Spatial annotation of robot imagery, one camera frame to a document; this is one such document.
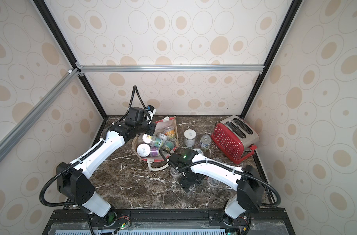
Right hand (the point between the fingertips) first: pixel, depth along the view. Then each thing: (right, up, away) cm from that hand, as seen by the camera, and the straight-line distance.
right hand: (197, 183), depth 77 cm
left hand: (-21, +32, +4) cm, 38 cm away
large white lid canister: (-3, +24, +20) cm, 31 cm away
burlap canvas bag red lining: (-25, +16, +13) cm, 32 cm away
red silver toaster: (+24, +24, +8) cm, 35 cm away
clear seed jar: (+7, +20, +19) cm, 28 cm away
